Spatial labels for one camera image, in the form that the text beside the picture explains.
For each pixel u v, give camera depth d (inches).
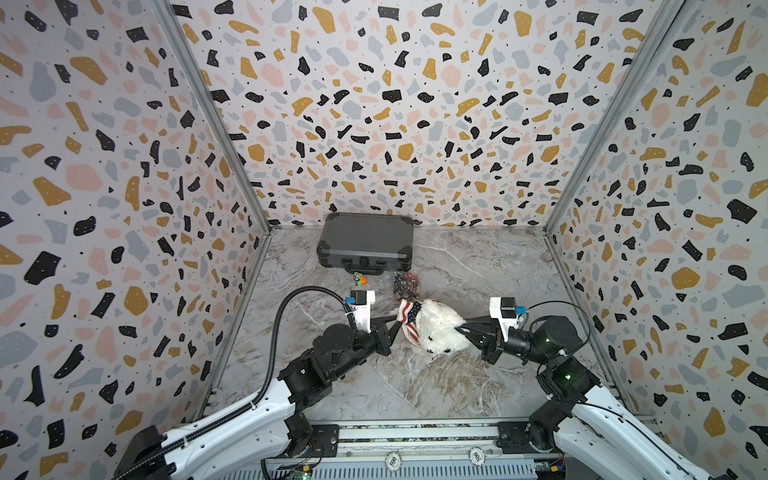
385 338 24.2
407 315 27.0
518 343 23.0
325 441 28.9
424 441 29.4
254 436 22.2
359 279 40.6
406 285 39.7
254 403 18.9
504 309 21.4
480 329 23.5
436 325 24.2
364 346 24.1
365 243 40.9
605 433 19.5
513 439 29.1
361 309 25.0
